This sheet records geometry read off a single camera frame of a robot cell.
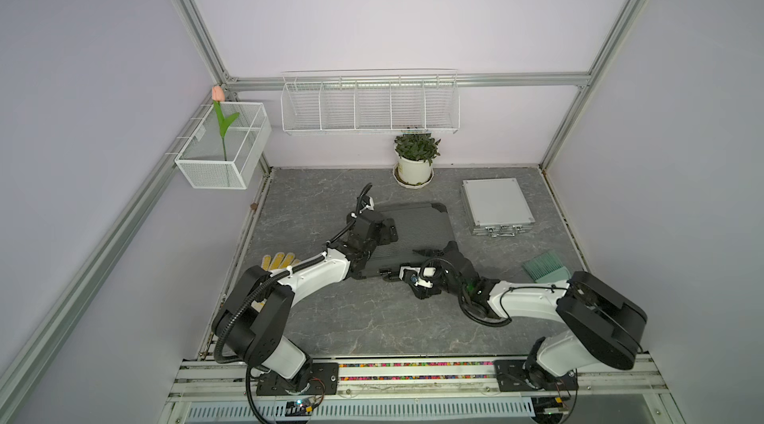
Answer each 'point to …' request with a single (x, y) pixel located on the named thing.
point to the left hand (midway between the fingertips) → (383, 226)
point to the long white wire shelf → (370, 102)
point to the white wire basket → (225, 145)
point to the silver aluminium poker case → (495, 208)
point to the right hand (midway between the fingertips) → (414, 259)
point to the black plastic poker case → (420, 226)
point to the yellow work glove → (277, 262)
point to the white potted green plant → (416, 153)
